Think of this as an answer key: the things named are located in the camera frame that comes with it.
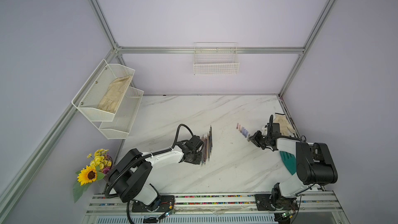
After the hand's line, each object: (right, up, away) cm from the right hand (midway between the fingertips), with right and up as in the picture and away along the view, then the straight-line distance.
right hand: (250, 140), depth 96 cm
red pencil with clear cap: (-29, -5, -4) cm, 30 cm away
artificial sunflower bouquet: (-72, -3, -35) cm, 80 cm away
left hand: (-34, -10, -9) cm, 36 cm away
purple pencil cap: (-3, +5, +4) cm, 7 cm away
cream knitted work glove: (+25, +7, +5) cm, 26 cm away
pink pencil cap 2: (-5, +7, +5) cm, 10 cm away
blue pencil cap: (-2, +4, +2) cm, 5 cm away
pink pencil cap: (-7, +8, +7) cm, 13 cm away
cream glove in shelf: (-76, +31, -14) cm, 84 cm away
